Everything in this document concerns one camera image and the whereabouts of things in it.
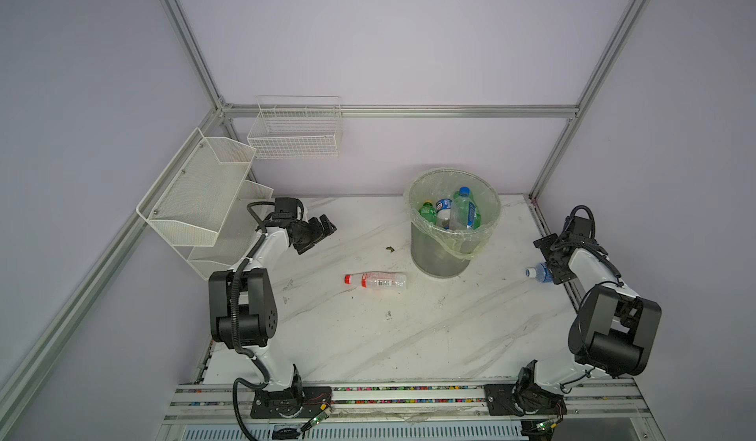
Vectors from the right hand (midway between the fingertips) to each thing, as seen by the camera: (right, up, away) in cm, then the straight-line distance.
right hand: (540, 252), depth 92 cm
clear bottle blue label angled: (+1, -7, +2) cm, 7 cm away
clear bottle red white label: (-54, -9, +1) cm, 55 cm away
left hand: (-69, +5, +2) cm, 69 cm away
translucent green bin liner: (-31, +22, +1) cm, 38 cm away
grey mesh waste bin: (-34, -2, -1) cm, 34 cm away
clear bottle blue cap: (-31, +14, -2) cm, 34 cm away
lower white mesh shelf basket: (-83, +7, -27) cm, 87 cm away
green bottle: (-36, +13, -2) cm, 38 cm away
